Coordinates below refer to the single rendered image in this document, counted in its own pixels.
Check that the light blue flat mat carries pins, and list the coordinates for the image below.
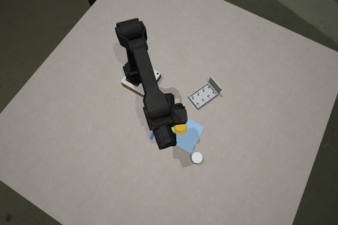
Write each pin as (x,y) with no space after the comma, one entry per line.
(188,140)

